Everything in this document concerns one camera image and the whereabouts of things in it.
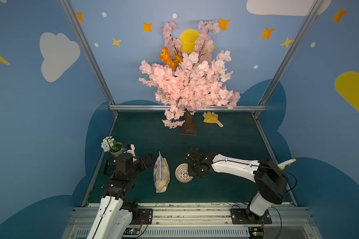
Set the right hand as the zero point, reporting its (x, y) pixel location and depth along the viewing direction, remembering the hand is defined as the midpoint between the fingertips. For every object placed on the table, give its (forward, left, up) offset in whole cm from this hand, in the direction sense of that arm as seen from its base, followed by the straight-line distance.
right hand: (191, 171), depth 86 cm
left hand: (+1, +25, +14) cm, 29 cm away
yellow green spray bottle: (+1, -47, +11) cm, 48 cm away
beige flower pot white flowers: (+9, +49, +10) cm, 51 cm away
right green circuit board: (-27, -33, -6) cm, 43 cm away
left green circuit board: (-31, +28, -4) cm, 42 cm away
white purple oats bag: (-6, +16, +9) cm, 19 cm away
